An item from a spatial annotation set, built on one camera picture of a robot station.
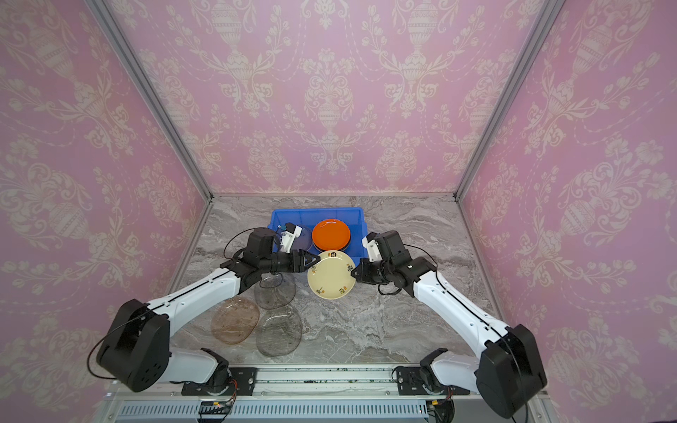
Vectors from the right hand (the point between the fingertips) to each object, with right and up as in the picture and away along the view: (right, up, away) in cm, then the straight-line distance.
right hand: (353, 272), depth 79 cm
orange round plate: (-8, +10, +24) cm, 27 cm away
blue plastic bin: (+1, +17, +31) cm, 35 cm away
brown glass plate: (-38, -17, +6) cm, 42 cm away
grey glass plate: (-27, -9, +13) cm, 31 cm away
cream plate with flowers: (-7, -2, +1) cm, 7 cm away
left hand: (-11, +3, +2) cm, 12 cm away
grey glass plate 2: (-24, -20, +4) cm, 31 cm away
